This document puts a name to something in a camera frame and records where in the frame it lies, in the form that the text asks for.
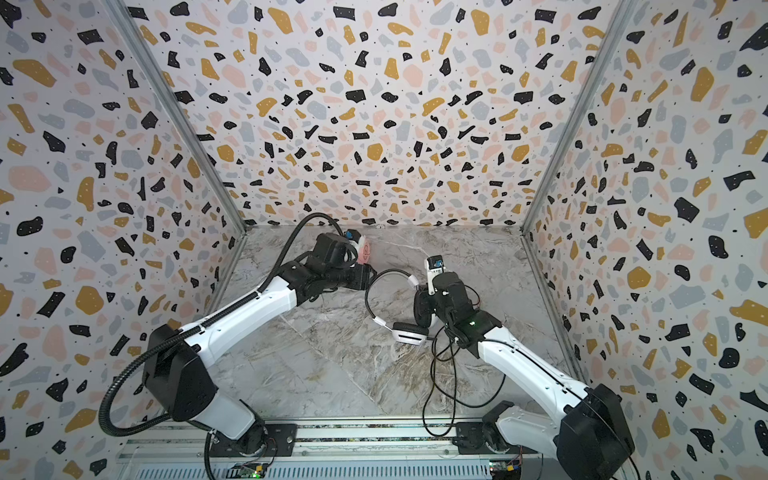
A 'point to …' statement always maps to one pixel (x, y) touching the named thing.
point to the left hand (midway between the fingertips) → (369, 266)
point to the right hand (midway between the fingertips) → (417, 281)
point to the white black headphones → (424, 312)
